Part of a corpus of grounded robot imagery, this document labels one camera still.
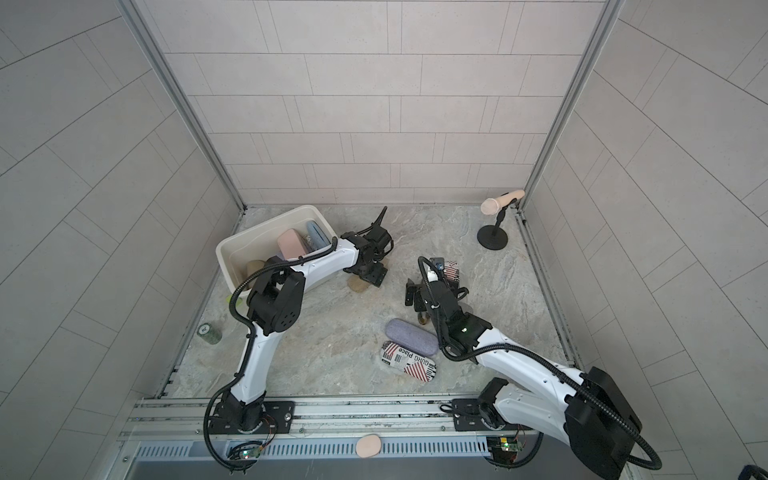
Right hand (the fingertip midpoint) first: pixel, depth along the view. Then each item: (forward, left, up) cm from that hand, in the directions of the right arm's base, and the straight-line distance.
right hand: (420, 280), depth 82 cm
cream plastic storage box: (+11, +54, +2) cm, 55 cm away
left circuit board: (-35, +42, -8) cm, 56 cm away
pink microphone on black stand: (+22, -29, -11) cm, 38 cm away
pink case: (+16, +39, 0) cm, 42 cm away
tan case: (+5, +19, -8) cm, 21 cm away
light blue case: (+18, +32, 0) cm, 36 cm away
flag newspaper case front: (-18, +5, -9) cm, 21 cm away
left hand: (+12, +14, -13) cm, 22 cm away
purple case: (-11, +3, -10) cm, 16 cm away
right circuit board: (-38, -16, -14) cm, 43 cm away
